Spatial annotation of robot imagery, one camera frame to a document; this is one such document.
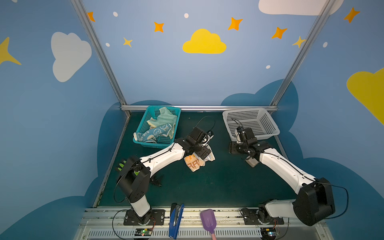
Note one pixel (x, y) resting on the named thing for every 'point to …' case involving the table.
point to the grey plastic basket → (259, 119)
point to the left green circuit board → (143, 232)
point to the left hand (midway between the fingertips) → (204, 144)
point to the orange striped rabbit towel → (193, 161)
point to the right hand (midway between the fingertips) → (234, 145)
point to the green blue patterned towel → (163, 125)
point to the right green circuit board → (268, 233)
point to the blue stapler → (176, 213)
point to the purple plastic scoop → (209, 221)
